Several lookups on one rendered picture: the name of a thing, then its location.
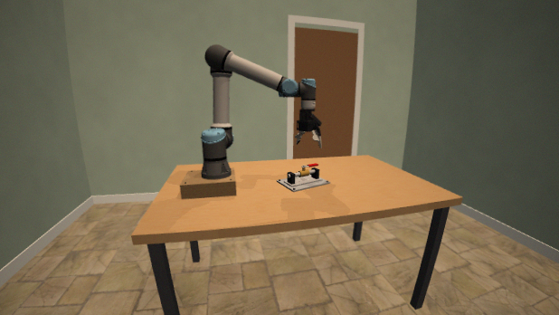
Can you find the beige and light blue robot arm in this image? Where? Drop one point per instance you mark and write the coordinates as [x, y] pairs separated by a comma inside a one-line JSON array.
[[215, 160]]

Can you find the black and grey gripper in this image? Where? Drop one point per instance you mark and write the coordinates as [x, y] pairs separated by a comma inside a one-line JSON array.
[[304, 124]]

